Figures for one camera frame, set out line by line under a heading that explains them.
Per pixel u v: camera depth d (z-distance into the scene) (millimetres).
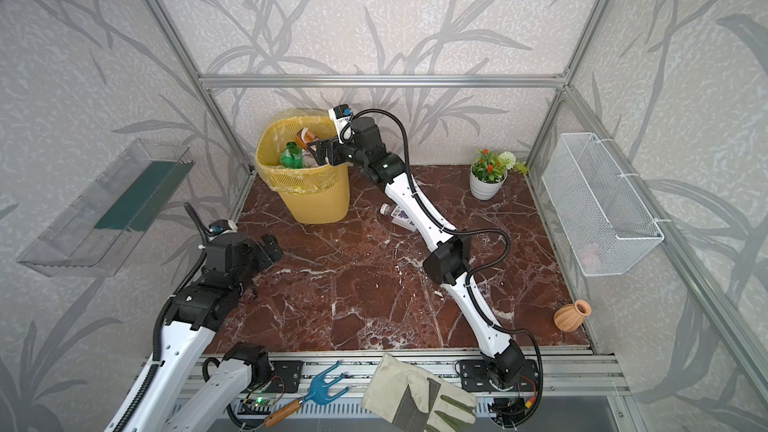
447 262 587
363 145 668
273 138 935
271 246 680
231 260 543
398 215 1017
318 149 723
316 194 844
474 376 729
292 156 932
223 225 632
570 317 757
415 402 693
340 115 711
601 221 626
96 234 639
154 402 410
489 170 990
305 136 887
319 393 722
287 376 737
